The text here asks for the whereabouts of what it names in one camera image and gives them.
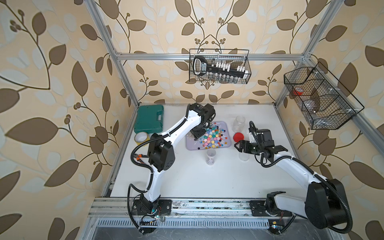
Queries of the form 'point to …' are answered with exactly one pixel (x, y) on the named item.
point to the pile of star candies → (211, 137)
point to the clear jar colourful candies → (244, 157)
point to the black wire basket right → (324, 102)
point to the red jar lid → (238, 136)
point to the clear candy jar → (238, 124)
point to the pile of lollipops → (222, 142)
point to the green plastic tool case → (149, 119)
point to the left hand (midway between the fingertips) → (191, 130)
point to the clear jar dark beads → (210, 156)
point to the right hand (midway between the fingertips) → (240, 146)
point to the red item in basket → (295, 92)
